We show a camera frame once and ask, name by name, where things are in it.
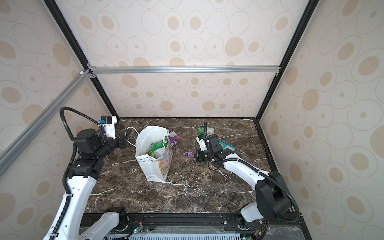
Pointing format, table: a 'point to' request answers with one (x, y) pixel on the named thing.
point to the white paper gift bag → (154, 169)
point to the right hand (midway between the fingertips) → (195, 155)
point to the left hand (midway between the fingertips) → (133, 128)
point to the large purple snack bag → (190, 153)
